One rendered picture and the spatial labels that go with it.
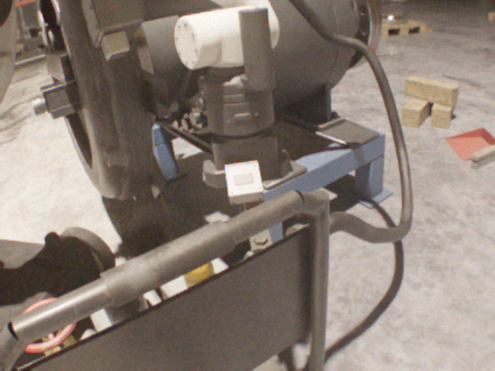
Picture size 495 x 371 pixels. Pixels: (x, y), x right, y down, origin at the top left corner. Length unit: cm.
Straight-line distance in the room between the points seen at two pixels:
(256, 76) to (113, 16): 33
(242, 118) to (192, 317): 24
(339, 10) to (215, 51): 85
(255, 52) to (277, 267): 24
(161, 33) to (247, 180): 64
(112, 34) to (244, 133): 33
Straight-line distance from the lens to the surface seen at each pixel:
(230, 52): 45
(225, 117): 47
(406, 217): 91
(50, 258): 106
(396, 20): 531
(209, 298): 42
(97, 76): 78
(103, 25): 68
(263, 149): 51
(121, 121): 80
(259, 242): 48
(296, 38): 112
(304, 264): 49
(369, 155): 131
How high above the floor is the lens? 77
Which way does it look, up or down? 28 degrees down
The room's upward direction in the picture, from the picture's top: 7 degrees counter-clockwise
